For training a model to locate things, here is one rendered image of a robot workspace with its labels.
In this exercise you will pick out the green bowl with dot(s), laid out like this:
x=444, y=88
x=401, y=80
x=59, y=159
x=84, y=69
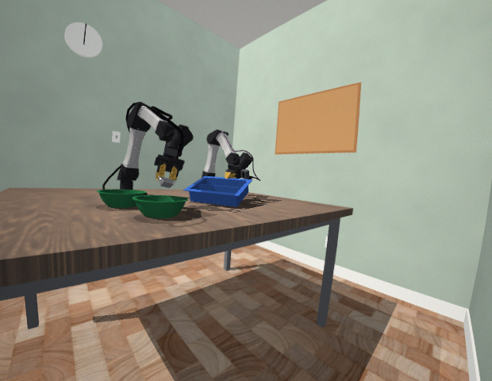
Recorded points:
x=160, y=206
x=118, y=198

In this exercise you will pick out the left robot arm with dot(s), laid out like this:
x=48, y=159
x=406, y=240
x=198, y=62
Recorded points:
x=219, y=138

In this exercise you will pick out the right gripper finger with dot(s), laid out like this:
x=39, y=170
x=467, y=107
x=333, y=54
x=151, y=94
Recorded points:
x=173, y=173
x=161, y=172

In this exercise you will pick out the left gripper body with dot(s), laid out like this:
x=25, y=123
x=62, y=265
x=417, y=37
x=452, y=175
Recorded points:
x=232, y=168

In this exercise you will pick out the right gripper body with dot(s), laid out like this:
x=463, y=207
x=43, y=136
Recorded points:
x=160, y=160

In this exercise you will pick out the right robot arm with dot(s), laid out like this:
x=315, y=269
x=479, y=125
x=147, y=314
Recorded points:
x=166, y=132

